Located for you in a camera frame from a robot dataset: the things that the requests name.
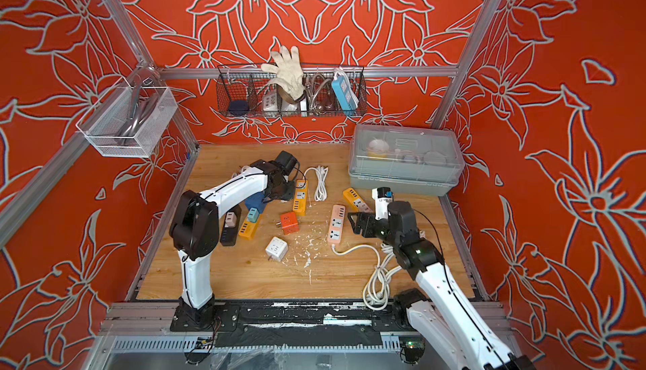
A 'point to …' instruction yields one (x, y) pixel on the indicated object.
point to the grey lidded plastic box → (406, 159)
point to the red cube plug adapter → (289, 223)
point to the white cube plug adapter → (277, 249)
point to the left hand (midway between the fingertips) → (287, 192)
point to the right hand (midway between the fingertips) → (353, 214)
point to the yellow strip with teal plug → (249, 226)
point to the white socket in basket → (270, 103)
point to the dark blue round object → (239, 108)
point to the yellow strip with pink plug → (357, 204)
